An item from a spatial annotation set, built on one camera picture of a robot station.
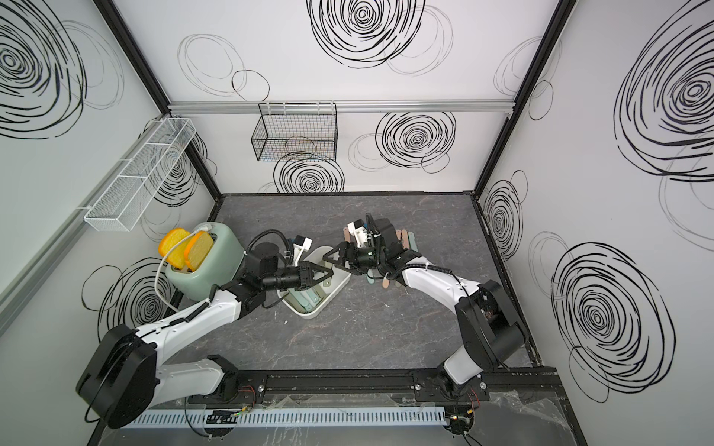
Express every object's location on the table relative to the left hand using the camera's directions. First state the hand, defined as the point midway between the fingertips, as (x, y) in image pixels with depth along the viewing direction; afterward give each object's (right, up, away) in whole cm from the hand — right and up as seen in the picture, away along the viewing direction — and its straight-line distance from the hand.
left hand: (331, 275), depth 75 cm
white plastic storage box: (0, -3, -1) cm, 3 cm away
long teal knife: (-10, -11, +15) cm, 21 cm away
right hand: (-1, +3, +2) cm, 4 cm away
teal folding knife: (+11, -5, +18) cm, 22 cm away
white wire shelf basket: (-54, +20, -3) cm, 58 cm away
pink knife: (+16, -6, +19) cm, 26 cm away
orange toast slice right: (-39, +7, +3) cm, 39 cm away
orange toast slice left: (-46, +9, +3) cm, 47 cm away
